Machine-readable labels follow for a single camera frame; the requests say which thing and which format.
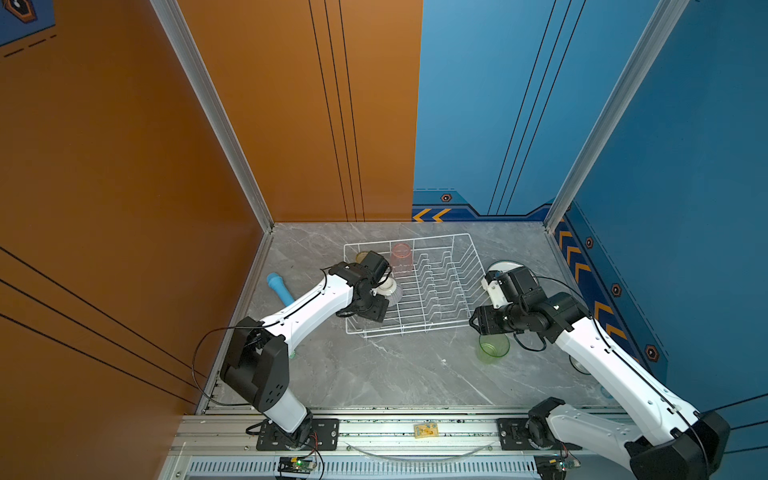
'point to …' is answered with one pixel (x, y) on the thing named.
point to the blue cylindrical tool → (279, 285)
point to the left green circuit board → (295, 465)
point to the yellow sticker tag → (425, 430)
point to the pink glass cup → (401, 258)
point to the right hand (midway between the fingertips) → (478, 320)
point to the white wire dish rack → (441, 279)
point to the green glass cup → (493, 348)
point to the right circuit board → (551, 467)
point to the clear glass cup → (391, 292)
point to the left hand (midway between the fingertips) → (370, 308)
